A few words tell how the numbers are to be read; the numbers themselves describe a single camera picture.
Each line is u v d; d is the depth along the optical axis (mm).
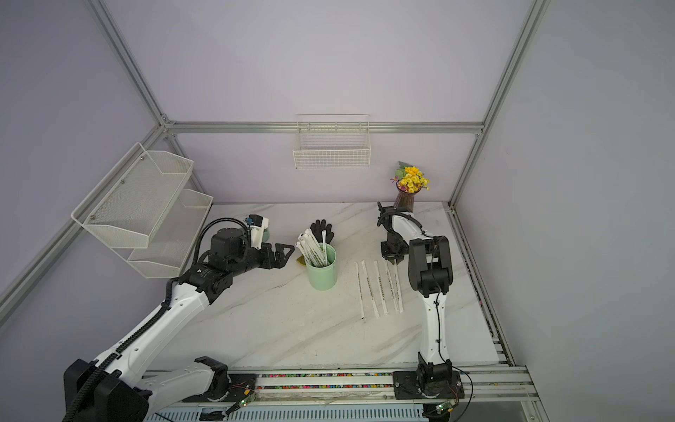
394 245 884
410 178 951
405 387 730
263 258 677
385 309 885
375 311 882
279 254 686
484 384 765
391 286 943
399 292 921
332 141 948
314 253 877
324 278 907
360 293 927
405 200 1010
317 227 1108
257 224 676
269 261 677
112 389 370
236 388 739
